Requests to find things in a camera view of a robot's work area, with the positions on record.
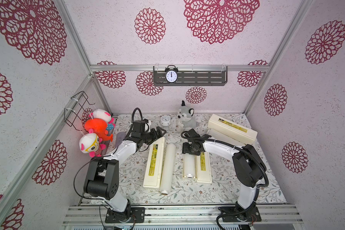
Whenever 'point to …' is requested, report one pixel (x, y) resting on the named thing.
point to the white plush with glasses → (90, 143)
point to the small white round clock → (165, 120)
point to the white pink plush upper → (103, 114)
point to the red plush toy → (99, 127)
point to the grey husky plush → (185, 118)
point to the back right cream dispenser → (224, 126)
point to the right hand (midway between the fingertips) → (184, 149)
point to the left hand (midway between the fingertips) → (162, 134)
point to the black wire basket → (75, 109)
